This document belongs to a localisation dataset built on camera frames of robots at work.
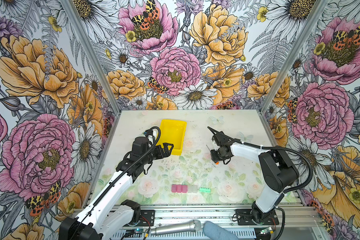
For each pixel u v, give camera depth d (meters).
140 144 0.59
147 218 0.73
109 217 0.54
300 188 0.47
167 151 0.70
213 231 0.69
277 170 0.48
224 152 0.72
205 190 0.83
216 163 0.92
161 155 0.69
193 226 0.69
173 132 1.08
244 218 0.74
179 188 0.83
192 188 0.83
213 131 0.79
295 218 0.78
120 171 0.53
